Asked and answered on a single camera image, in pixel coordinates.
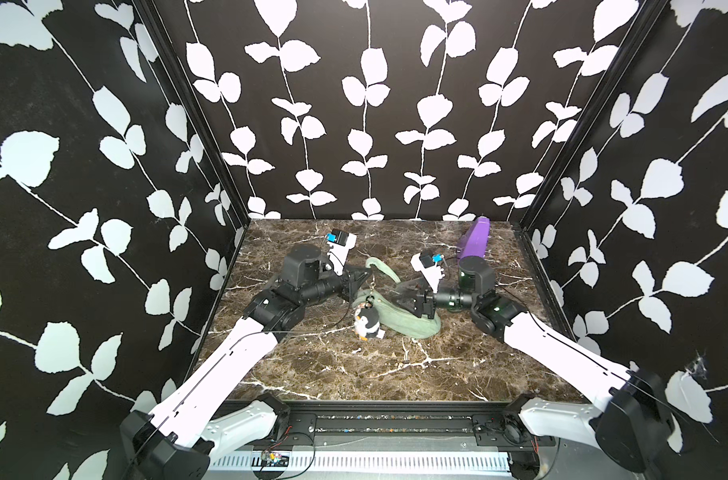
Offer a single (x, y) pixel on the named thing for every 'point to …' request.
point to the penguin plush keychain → (366, 321)
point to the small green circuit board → (269, 459)
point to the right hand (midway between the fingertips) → (395, 292)
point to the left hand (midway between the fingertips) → (372, 268)
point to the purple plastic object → (477, 239)
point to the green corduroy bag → (393, 316)
